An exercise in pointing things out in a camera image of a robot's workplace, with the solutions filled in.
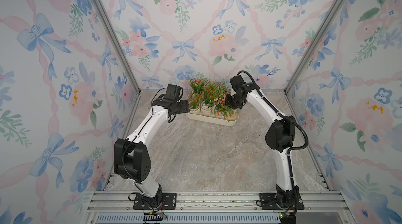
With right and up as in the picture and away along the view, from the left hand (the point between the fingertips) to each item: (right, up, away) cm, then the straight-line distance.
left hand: (183, 106), depth 88 cm
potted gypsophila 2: (+15, +6, +7) cm, 17 cm away
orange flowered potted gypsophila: (+6, +5, +10) cm, 12 cm away
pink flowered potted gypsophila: (+7, +14, +15) cm, 22 cm away
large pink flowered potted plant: (+21, -2, -2) cm, 21 cm away
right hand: (+24, +1, +11) cm, 26 cm away
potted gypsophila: (+18, +13, +19) cm, 29 cm away
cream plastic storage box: (+9, -6, +15) cm, 19 cm away
